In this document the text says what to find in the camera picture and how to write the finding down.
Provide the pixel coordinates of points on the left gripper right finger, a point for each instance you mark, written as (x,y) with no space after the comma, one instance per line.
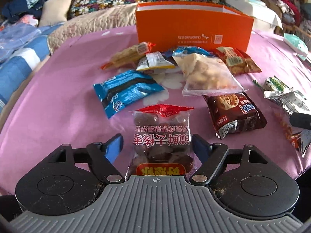
(212,158)

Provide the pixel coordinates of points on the blue striped blanket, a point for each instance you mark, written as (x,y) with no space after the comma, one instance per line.
(23,47)

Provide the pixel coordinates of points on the orange cardboard box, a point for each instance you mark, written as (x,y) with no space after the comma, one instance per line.
(171,24)

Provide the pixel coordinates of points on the white cloth covered table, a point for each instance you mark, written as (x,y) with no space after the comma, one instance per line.
(265,19)

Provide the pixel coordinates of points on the yellow silver snack packet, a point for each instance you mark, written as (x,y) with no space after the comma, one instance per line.
(291,101)

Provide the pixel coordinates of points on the red orange biscuit packet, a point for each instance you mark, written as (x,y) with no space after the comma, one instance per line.
(237,61)

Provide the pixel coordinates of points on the long orange cracker packet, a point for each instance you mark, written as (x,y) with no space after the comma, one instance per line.
(129,55)

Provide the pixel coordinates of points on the orange chocolate chip cookie packet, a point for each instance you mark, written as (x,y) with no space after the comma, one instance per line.
(299,138)

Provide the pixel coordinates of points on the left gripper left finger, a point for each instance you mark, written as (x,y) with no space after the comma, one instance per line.
(102,156)

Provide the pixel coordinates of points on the beige quilted sofa cover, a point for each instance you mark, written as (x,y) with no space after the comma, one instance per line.
(113,17)

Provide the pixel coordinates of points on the green white snack packet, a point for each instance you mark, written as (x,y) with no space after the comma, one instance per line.
(272,84)

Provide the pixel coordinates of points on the white yellow small packet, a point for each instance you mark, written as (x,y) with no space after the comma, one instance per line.
(154,61)

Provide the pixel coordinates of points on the cream pillow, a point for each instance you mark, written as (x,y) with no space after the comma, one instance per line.
(54,11)

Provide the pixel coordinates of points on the blue Oreo packet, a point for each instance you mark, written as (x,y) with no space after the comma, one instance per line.
(120,91)

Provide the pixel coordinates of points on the teal box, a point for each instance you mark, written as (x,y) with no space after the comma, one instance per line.
(296,44)

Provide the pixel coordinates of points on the clear nut snack bag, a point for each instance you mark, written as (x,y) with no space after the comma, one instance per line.
(206,75)

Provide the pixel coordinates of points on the red dried dates packet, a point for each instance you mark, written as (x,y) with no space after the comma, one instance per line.
(161,141)

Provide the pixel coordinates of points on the brown chocolate cookie packet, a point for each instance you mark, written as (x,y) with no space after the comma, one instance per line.
(234,113)

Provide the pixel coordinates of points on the blue small snack packet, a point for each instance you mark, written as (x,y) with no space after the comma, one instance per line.
(187,50)

